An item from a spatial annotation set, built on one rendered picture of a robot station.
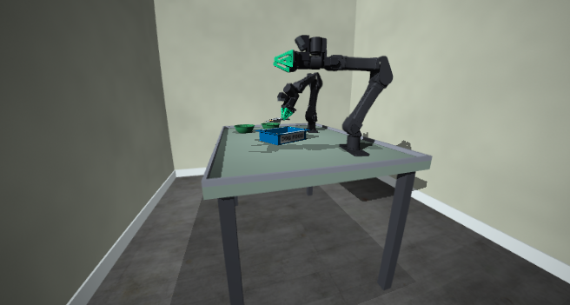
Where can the blue dog food box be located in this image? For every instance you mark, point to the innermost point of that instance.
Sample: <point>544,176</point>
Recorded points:
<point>282,135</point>

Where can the green bowl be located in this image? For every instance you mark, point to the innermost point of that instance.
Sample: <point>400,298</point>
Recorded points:
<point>244,128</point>
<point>270,125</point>

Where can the grey metal scoop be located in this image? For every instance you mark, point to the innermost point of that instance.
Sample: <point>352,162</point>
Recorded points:
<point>278,120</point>

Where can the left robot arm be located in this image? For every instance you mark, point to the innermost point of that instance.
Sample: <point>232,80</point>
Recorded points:
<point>317,46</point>

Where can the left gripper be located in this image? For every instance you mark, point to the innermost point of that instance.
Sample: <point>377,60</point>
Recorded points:
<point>291,61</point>

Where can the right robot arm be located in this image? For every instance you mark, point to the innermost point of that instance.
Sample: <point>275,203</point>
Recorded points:
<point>298,87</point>

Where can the grey raised table edge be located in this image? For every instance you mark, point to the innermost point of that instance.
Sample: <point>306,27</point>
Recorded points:
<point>419,157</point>

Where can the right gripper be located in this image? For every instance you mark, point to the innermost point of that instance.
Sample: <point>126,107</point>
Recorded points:
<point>289,110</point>

